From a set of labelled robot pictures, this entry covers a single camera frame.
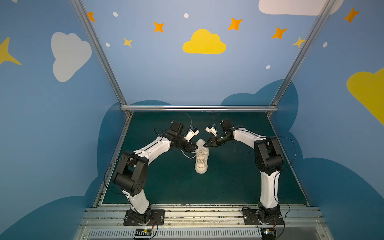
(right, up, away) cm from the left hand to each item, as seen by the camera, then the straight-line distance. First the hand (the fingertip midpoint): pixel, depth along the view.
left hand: (194, 144), depth 90 cm
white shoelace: (-2, -6, +8) cm, 10 cm away
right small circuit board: (+37, -43, -17) cm, 59 cm away
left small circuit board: (-26, -41, -17) cm, 52 cm away
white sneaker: (+5, -8, +1) cm, 9 cm away
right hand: (+7, -1, +4) cm, 8 cm away
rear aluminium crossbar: (+4, +27, +32) cm, 42 cm away
